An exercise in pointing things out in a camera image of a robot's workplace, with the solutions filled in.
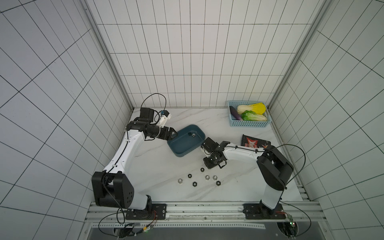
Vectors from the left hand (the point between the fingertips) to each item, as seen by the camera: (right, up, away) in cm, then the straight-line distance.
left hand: (171, 136), depth 80 cm
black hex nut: (+18, -21, +8) cm, 28 cm away
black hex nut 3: (+13, -27, +2) cm, 30 cm away
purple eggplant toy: (+45, +14, +35) cm, 59 cm away
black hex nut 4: (+26, -26, +2) cm, 37 cm away
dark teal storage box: (+9, -5, +21) cm, 23 cm away
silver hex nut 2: (+25, -24, +4) cm, 35 cm away
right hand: (+19, -19, +10) cm, 28 cm away
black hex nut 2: (+10, -24, +5) cm, 26 cm away
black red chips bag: (+51, -6, +18) cm, 55 cm away
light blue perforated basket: (+42, +8, +24) cm, 49 cm away
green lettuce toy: (+54, +12, +24) cm, 60 cm away
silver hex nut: (+20, -24, +4) cm, 32 cm away
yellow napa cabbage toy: (+61, +18, +30) cm, 70 cm away
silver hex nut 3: (+5, -26, +4) cm, 27 cm away
